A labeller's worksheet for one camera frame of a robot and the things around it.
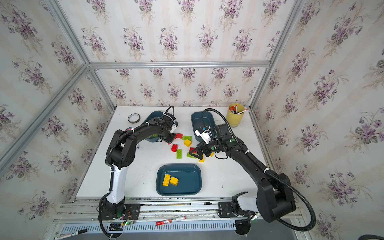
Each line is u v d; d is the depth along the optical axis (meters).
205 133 0.72
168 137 0.88
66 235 0.66
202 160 0.90
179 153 0.94
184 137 1.01
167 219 0.71
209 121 1.11
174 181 0.82
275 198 0.41
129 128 1.07
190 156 0.73
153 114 1.08
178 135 1.03
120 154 0.55
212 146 0.69
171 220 0.70
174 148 0.95
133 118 1.12
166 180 0.82
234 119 1.06
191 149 0.95
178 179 0.82
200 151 0.69
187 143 0.98
